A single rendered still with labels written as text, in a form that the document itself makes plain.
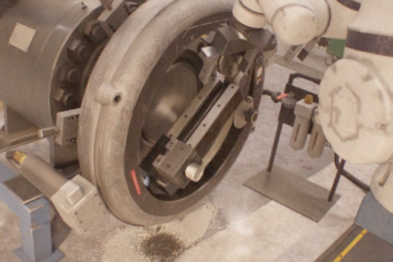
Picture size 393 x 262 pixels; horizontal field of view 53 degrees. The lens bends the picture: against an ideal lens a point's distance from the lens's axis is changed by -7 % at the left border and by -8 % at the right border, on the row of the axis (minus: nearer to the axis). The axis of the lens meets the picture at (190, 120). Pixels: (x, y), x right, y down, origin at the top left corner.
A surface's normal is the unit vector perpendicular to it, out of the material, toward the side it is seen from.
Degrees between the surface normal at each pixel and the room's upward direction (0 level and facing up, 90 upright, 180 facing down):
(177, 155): 38
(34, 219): 90
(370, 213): 90
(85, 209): 90
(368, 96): 93
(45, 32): 53
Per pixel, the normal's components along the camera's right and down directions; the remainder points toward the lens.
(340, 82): -0.93, 0.11
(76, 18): -0.29, -0.54
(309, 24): 0.23, 0.75
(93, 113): -0.56, 0.03
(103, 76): -0.48, -0.19
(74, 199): 0.77, 0.36
